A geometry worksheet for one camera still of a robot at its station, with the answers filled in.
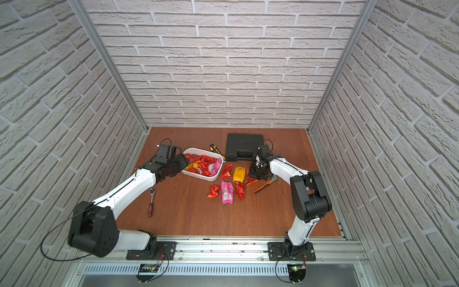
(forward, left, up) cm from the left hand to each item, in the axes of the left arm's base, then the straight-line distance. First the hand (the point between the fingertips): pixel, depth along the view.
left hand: (188, 158), depth 87 cm
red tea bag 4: (-6, -31, -10) cm, 33 cm away
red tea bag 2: (-11, -26, -11) cm, 30 cm away
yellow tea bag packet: (-3, -26, -11) cm, 28 cm away
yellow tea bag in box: (+2, -2, -9) cm, 9 cm away
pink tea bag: (+1, -13, -10) cm, 16 cm away
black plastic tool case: (+14, -28, -8) cm, 33 cm away
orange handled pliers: (-5, -46, -11) cm, 47 cm away
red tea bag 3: (-1, -19, -10) cm, 22 cm away
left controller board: (-44, +13, -17) cm, 49 cm away
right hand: (-3, -33, -10) cm, 35 cm away
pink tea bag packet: (-11, -20, -11) cm, 25 cm away
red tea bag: (-13, -13, -10) cm, 21 cm away
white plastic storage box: (+11, -2, -8) cm, 14 cm away
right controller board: (-46, -48, -14) cm, 68 cm away
